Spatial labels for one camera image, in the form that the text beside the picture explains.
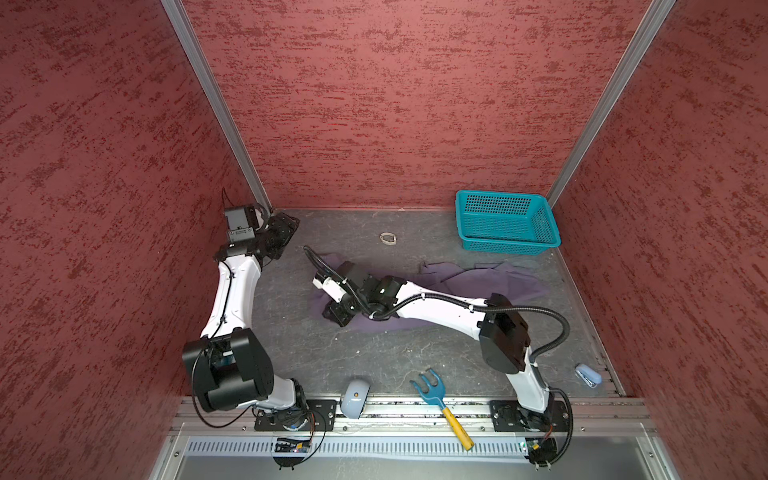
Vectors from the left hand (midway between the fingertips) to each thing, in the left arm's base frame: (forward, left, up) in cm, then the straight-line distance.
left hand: (297, 233), depth 83 cm
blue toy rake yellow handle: (-37, -40, -21) cm, 58 cm away
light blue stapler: (-33, -82, -20) cm, 91 cm away
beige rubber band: (+15, -27, -22) cm, 38 cm away
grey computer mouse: (-39, -19, -15) cm, 46 cm away
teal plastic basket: (+26, -78, -22) cm, 85 cm away
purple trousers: (-2, -62, -20) cm, 65 cm away
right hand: (-20, -10, -10) cm, 25 cm away
